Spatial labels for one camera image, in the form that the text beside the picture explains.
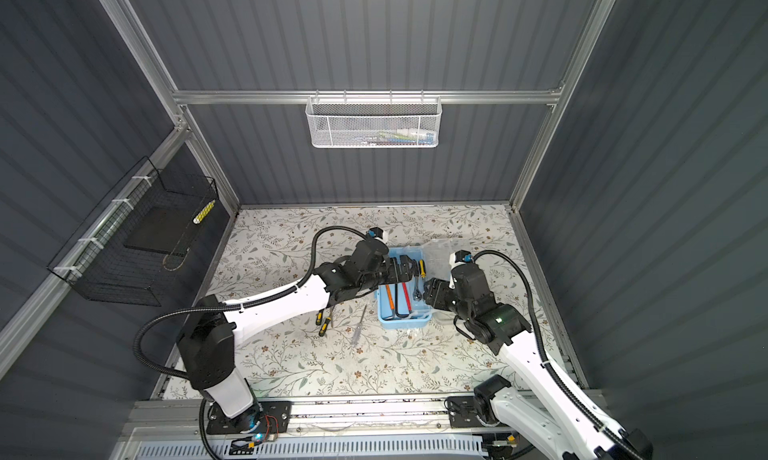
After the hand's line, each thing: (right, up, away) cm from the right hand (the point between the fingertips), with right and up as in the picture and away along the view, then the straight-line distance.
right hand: (437, 288), depth 77 cm
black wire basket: (-76, +7, -12) cm, 77 cm away
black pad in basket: (-71, +16, +1) cm, 73 cm away
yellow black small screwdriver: (-32, -13, +12) cm, 37 cm away
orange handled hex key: (-12, -6, +17) cm, 22 cm away
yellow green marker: (-64, +20, +4) cm, 67 cm away
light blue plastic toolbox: (-9, -8, +17) cm, 21 cm away
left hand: (-8, +5, +4) cm, 10 cm away
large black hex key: (-10, -8, +15) cm, 20 cm away
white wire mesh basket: (-19, +57, +35) cm, 69 cm away
